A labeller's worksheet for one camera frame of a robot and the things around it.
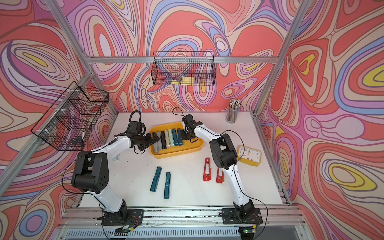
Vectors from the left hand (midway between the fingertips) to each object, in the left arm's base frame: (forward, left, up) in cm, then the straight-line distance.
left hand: (156, 141), depth 95 cm
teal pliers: (+6, -11, -4) cm, 13 cm away
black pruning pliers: (+3, -4, -4) cm, 6 cm away
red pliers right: (-22, -39, -7) cm, 46 cm away
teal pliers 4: (-29, -9, -6) cm, 31 cm away
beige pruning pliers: (+5, -6, -4) cm, 9 cm away
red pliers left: (-17, -32, -6) cm, 37 cm away
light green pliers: (+5, -9, -4) cm, 11 cm away
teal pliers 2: (+3, -15, -3) cm, 16 cm away
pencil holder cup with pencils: (+21, -52, +9) cm, 57 cm away
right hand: (+6, -17, -7) cm, 19 cm away
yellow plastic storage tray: (-4, -22, -1) cm, 22 cm away
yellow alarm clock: (-8, -59, -5) cm, 60 cm away
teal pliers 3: (-17, -3, -6) cm, 18 cm away
